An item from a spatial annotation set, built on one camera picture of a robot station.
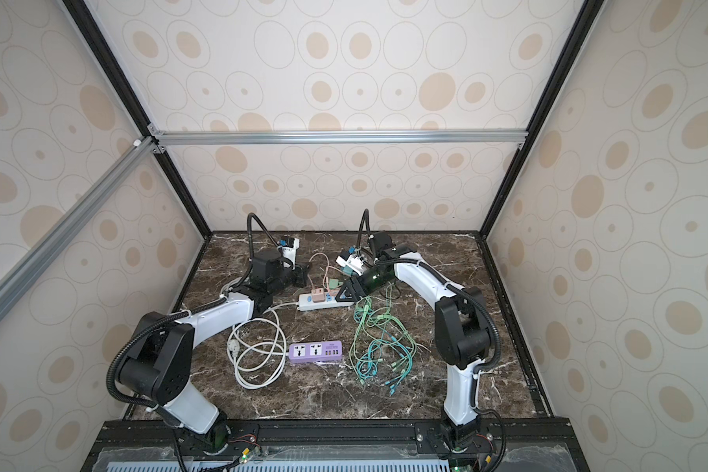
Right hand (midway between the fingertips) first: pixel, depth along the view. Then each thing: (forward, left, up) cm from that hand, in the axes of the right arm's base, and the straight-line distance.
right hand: (345, 295), depth 86 cm
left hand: (+10, +8, +5) cm, 14 cm away
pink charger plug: (+5, +9, -7) cm, 12 cm away
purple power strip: (-13, +8, -10) cm, 18 cm away
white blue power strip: (+5, +14, -11) cm, 18 cm away
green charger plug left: (+13, +5, -12) cm, 18 cm away
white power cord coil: (-10, +27, -13) cm, 31 cm away
